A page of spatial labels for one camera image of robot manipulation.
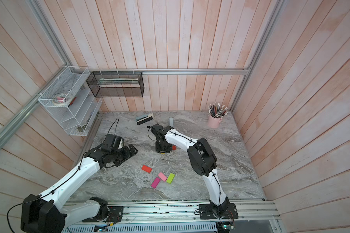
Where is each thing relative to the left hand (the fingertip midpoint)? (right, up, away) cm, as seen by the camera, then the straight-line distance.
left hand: (132, 156), depth 82 cm
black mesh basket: (-18, +48, +22) cm, 56 cm away
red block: (+7, -10, +7) cm, 14 cm away
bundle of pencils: (+57, +29, +25) cm, 69 cm away
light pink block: (+17, -13, +4) cm, 22 cm away
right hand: (+15, 0, +13) cm, 20 cm away
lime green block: (+22, -14, +3) cm, 26 cm away
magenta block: (+13, -16, +2) cm, 21 cm away
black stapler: (+1, +23, +29) cm, 37 cm away
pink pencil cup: (+54, +20, +24) cm, 62 cm away
